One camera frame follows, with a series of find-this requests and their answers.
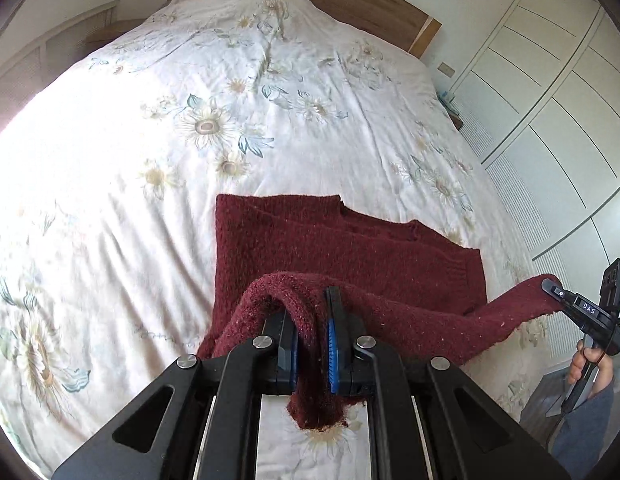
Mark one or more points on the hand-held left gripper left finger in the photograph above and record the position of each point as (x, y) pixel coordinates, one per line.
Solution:
(289, 355)

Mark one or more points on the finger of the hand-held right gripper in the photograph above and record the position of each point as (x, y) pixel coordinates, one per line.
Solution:
(557, 291)

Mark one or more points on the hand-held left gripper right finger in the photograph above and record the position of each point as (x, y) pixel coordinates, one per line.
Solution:
(333, 355)

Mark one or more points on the dark red knit sweater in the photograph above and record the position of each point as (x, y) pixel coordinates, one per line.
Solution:
(340, 250)

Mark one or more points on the person's right forearm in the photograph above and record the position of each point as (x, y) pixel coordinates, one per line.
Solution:
(584, 435)

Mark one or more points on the person's right hand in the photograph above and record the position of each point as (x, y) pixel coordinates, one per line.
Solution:
(575, 366)

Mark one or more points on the white wardrobe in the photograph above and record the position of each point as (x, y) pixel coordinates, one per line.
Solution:
(564, 135)

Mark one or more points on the wooden nightstand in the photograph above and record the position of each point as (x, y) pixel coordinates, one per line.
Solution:
(115, 35)
(454, 116)

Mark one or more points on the floral white bedspread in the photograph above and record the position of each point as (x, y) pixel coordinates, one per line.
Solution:
(140, 200)

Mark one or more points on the pale blue box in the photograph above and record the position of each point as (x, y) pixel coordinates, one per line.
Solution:
(445, 96)

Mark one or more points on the wooden bed headboard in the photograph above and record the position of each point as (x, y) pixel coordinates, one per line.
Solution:
(365, 5)

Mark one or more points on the white radiator cover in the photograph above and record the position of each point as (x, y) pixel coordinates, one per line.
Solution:
(40, 55)

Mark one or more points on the wall switch plate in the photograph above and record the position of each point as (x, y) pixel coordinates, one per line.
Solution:
(446, 69)

